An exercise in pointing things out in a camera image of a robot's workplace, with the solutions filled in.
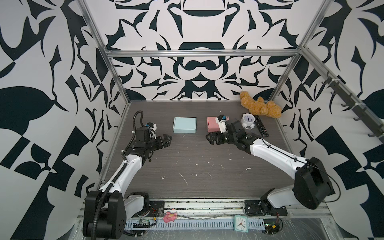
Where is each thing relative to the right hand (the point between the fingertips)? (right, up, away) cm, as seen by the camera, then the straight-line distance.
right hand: (212, 133), depth 85 cm
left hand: (-28, -3, +1) cm, 28 cm away
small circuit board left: (-34, -42, -12) cm, 56 cm away
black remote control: (+37, -1, +17) cm, 41 cm away
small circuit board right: (+26, -43, -14) cm, 52 cm away
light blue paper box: (-16, +4, +18) cm, 24 cm away
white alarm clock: (+27, +6, +21) cm, 35 cm away
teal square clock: (+11, -39, -16) cm, 44 cm away
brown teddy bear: (+35, +16, +21) cm, 44 cm away
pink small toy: (-21, -37, -15) cm, 45 cm away
